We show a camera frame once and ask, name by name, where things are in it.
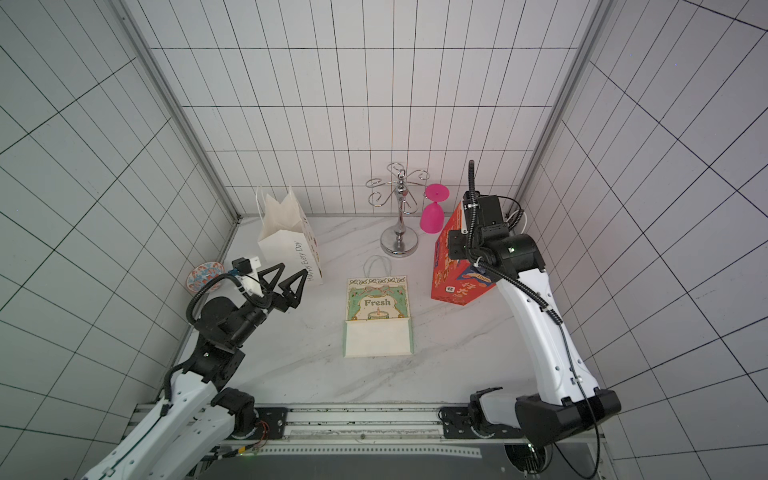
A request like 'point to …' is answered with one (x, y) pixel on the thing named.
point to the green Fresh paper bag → (376, 313)
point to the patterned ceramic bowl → (200, 276)
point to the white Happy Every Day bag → (285, 237)
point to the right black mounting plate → (472, 423)
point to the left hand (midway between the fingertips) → (295, 272)
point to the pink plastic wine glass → (432, 215)
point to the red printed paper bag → (456, 281)
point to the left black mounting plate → (271, 424)
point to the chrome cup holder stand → (399, 241)
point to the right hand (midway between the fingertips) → (462, 233)
